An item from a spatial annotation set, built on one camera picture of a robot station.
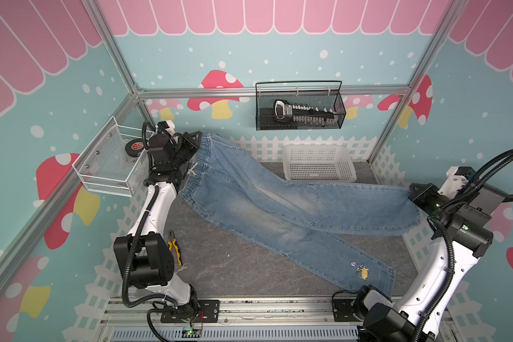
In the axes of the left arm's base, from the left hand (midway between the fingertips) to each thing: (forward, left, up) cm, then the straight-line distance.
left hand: (203, 134), depth 78 cm
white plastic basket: (+23, -53, -37) cm, 69 cm away
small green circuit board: (-57, +1, -40) cm, 70 cm away
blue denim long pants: (-17, -32, -31) cm, 47 cm away
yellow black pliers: (-26, +15, -37) cm, 47 cm away
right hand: (-21, -68, -1) cm, 71 cm away
